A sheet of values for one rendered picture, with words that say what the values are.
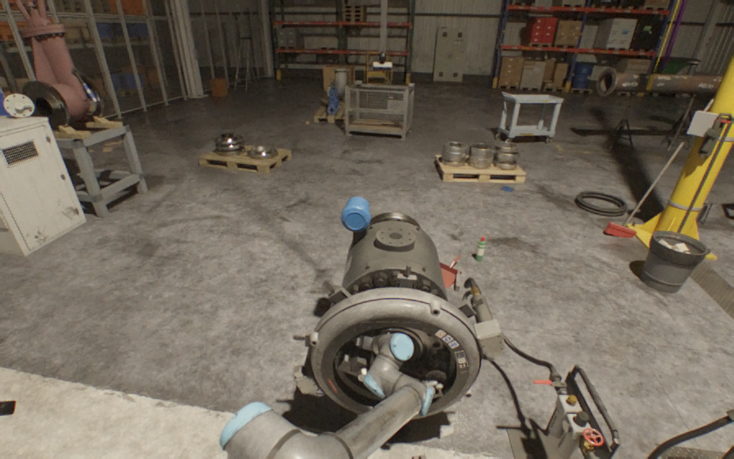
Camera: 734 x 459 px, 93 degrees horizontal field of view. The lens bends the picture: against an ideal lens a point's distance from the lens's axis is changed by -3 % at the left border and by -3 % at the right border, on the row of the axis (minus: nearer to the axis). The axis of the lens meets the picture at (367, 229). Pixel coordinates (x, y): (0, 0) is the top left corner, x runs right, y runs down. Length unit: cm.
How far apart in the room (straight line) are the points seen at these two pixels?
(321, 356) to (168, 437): 109
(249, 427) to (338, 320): 74
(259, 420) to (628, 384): 245
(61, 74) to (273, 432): 473
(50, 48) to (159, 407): 387
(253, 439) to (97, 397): 202
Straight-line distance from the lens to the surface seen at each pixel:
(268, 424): 85
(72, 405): 283
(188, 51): 1331
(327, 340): 156
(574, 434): 192
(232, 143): 609
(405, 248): 188
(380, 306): 143
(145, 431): 249
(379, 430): 100
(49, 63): 523
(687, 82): 901
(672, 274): 388
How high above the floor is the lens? 189
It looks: 29 degrees down
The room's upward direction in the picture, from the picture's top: 1 degrees clockwise
